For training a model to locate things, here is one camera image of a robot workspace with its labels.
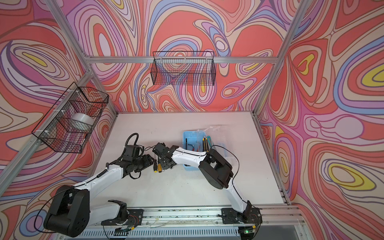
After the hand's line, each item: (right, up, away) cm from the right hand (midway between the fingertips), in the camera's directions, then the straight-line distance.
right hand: (170, 165), depth 91 cm
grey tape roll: (-39, +26, -21) cm, 52 cm away
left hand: (-10, +4, -2) cm, 11 cm away
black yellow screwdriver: (-9, 0, -2) cm, 9 cm away
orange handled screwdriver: (-6, 0, -3) cm, 6 cm away
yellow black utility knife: (+22, +13, -1) cm, 25 cm away
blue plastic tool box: (+16, +15, +10) cm, 24 cm away
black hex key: (+9, +12, +10) cm, 18 cm away
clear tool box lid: (+31, +19, +5) cm, 37 cm away
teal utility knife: (+24, +16, +2) cm, 29 cm away
